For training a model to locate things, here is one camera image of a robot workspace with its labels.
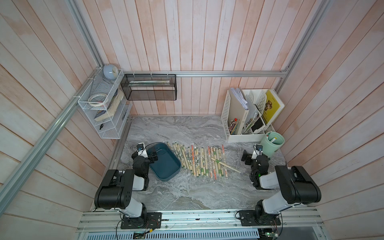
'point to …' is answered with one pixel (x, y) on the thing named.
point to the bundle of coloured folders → (233, 126)
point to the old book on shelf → (112, 106)
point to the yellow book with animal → (271, 106)
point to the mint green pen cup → (271, 143)
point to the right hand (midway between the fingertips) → (252, 149)
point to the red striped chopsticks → (193, 158)
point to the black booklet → (259, 124)
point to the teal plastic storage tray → (168, 164)
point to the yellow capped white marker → (273, 139)
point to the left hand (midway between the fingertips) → (147, 149)
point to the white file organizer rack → (242, 115)
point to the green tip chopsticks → (179, 157)
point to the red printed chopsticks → (224, 161)
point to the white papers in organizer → (237, 93)
